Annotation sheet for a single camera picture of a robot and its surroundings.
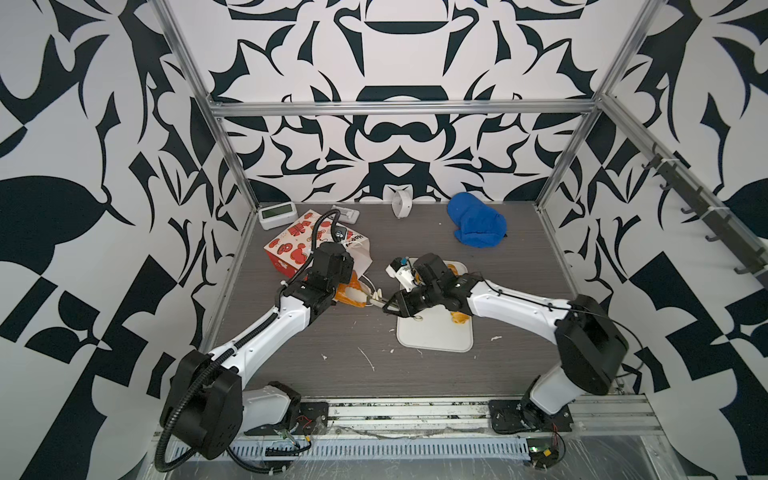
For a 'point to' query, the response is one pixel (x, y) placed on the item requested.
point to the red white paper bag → (291, 252)
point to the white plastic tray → (435, 329)
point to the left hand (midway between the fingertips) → (338, 248)
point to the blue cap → (477, 225)
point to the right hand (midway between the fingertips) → (388, 306)
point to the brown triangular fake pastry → (352, 292)
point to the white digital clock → (276, 215)
